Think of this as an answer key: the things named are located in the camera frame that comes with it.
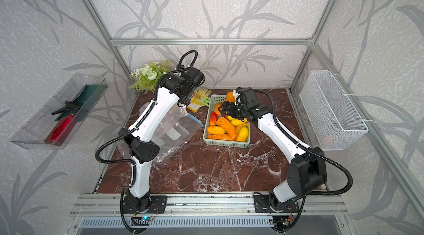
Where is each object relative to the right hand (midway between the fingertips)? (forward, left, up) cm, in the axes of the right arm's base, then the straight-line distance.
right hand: (223, 109), depth 82 cm
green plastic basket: (-10, -4, -19) cm, 21 cm away
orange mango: (-3, -4, -14) cm, 15 cm away
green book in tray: (-4, +57, +14) cm, 59 cm away
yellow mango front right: (-7, -10, -13) cm, 18 cm away
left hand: (+4, +22, +8) cm, 24 cm away
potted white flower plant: (+16, +41, +7) cm, 45 cm away
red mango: (+6, +6, -17) cm, 19 cm away
